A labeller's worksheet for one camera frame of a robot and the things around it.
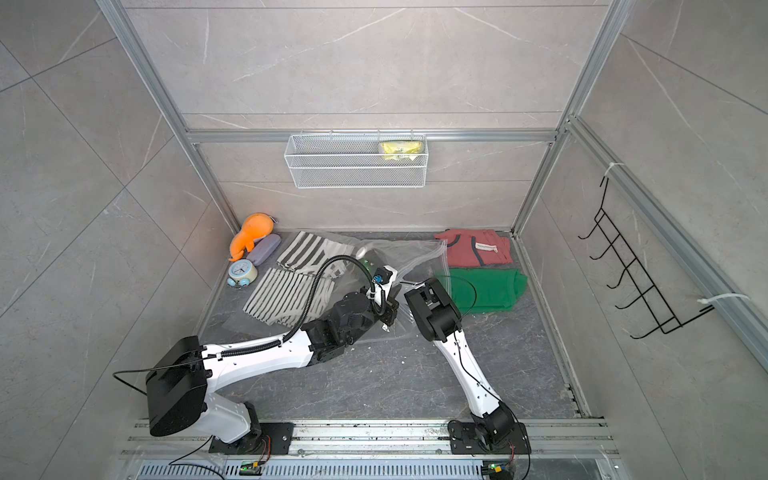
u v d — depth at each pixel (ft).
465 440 2.38
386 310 1.97
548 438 2.45
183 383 1.37
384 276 2.04
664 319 1.93
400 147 2.74
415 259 2.61
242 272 3.37
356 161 3.29
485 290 3.40
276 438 2.41
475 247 3.73
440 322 2.18
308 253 3.68
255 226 3.67
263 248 3.62
